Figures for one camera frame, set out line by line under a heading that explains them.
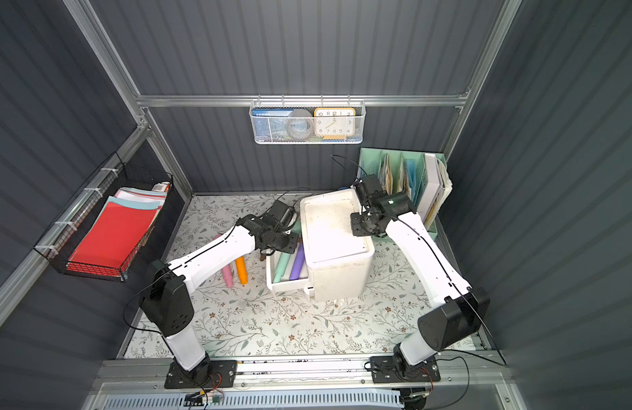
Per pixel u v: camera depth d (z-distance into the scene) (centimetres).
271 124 86
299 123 91
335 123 88
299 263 86
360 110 89
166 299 46
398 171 101
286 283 78
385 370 73
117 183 80
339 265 70
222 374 74
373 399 71
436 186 88
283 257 82
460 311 40
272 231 63
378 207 52
